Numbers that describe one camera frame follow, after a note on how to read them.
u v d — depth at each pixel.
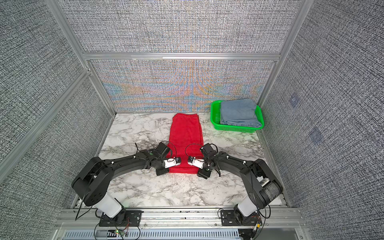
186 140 1.01
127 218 0.73
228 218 0.73
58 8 0.71
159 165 0.78
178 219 0.75
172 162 0.80
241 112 1.12
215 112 1.17
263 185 0.46
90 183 0.45
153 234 0.70
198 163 0.80
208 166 0.66
